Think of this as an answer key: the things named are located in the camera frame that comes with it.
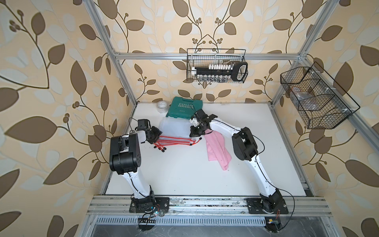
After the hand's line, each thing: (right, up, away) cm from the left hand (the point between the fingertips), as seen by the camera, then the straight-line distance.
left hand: (158, 131), depth 100 cm
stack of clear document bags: (+11, 0, +3) cm, 11 cm away
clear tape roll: (-2, +18, +19) cm, 26 cm away
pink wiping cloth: (+39, -12, -6) cm, 41 cm away
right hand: (+22, -3, +2) cm, 22 cm away
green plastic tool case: (+16, +17, +12) cm, 26 cm away
